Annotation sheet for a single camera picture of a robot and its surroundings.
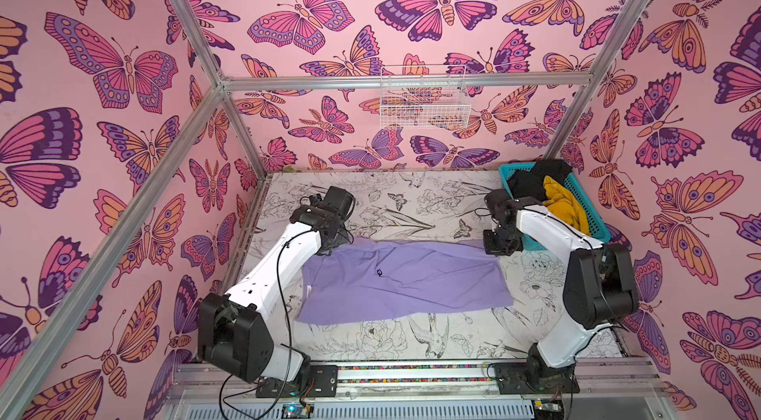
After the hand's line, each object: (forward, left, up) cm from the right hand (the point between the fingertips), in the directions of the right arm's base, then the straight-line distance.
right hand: (491, 251), depth 90 cm
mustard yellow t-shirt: (+16, -25, +4) cm, 30 cm away
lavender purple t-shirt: (-7, +33, -5) cm, 34 cm away
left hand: (-1, +46, +9) cm, 47 cm away
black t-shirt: (+26, -18, +2) cm, 32 cm away
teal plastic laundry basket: (+9, -34, +3) cm, 35 cm away
